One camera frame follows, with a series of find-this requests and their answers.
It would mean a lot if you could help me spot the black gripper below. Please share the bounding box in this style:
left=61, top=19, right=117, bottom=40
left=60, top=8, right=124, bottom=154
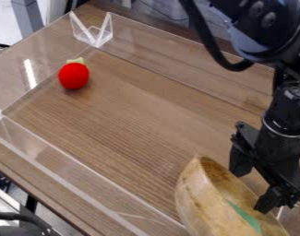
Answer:
left=228, top=116, right=300, bottom=215

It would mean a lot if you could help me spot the brown wooden bowl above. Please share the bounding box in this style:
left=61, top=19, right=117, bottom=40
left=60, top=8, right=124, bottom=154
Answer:
left=175, top=155, right=291, bottom=236

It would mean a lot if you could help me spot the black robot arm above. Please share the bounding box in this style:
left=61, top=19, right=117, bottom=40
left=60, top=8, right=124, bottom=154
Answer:
left=211, top=0, right=300, bottom=214

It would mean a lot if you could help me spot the green rectangular block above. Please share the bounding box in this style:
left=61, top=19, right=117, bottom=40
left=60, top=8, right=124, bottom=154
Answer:
left=230, top=201, right=263, bottom=235

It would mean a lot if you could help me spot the red plush strawberry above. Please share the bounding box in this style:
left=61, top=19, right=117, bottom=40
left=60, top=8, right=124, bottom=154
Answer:
left=59, top=57, right=91, bottom=89

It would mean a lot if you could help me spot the black device bottom left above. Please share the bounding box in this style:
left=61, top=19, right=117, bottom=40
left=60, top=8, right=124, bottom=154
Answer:
left=0, top=211, right=64, bottom=236

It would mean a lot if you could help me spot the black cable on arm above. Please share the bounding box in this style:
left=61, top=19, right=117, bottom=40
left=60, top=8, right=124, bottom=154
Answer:
left=179, top=0, right=256, bottom=73

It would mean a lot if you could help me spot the clear acrylic corner bracket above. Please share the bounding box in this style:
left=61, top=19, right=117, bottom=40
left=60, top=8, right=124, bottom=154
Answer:
left=71, top=11, right=115, bottom=48

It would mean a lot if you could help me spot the grey post top left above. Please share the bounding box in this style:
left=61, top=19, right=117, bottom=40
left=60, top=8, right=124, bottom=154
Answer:
left=10, top=0, right=44, bottom=38

